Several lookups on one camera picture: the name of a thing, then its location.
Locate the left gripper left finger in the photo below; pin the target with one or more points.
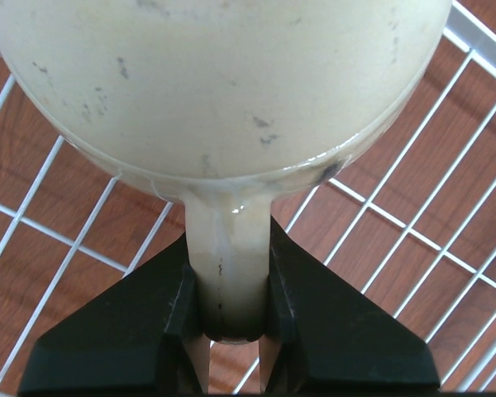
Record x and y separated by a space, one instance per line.
141 335

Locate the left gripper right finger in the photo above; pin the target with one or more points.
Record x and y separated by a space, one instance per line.
322 334

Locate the beige speckled round mug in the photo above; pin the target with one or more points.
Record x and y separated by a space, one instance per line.
223 106

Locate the white wire dish rack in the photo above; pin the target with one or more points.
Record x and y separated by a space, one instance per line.
412 223

